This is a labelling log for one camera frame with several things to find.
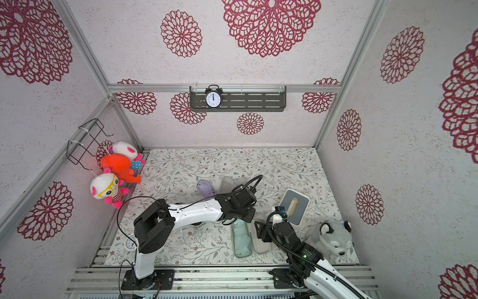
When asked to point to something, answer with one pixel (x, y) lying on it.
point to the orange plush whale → (120, 166)
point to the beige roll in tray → (294, 203)
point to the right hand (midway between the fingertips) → (259, 223)
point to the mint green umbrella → (242, 242)
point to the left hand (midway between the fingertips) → (251, 213)
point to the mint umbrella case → (263, 216)
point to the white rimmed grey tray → (298, 215)
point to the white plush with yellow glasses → (107, 185)
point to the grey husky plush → (329, 243)
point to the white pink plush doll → (122, 148)
